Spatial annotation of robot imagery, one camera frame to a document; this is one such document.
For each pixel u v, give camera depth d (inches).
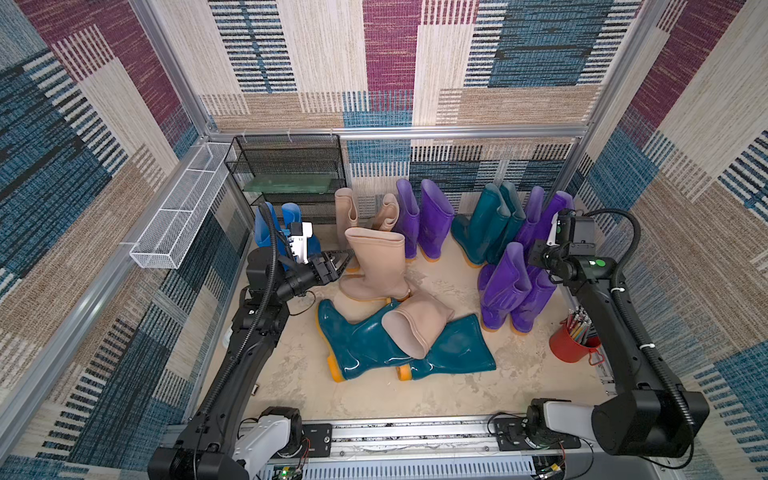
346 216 39.4
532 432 26.7
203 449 15.0
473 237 39.8
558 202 35.7
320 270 24.3
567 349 34.1
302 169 42.5
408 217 34.1
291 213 34.4
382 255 31.3
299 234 25.1
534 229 33.5
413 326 29.3
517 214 33.7
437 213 34.6
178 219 37.9
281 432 24.3
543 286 27.6
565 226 23.4
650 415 15.3
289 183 37.4
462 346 34.1
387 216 37.0
